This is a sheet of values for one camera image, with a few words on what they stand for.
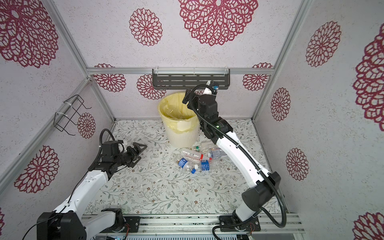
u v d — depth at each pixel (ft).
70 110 2.60
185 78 3.08
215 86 1.85
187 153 3.11
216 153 3.31
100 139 2.06
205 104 1.60
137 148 2.39
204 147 3.37
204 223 2.50
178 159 3.08
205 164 2.93
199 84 1.74
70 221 1.29
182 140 3.44
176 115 3.48
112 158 2.07
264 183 1.35
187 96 2.09
